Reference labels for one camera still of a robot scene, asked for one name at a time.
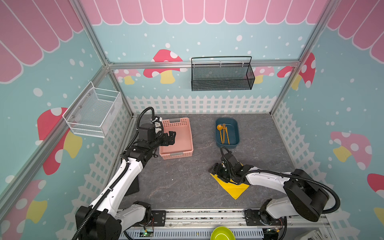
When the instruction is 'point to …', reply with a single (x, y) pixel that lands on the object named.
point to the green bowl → (222, 233)
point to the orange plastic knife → (227, 135)
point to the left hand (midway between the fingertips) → (168, 135)
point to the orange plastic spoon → (219, 127)
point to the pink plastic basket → (183, 147)
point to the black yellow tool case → (134, 188)
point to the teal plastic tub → (232, 126)
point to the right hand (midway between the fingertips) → (210, 172)
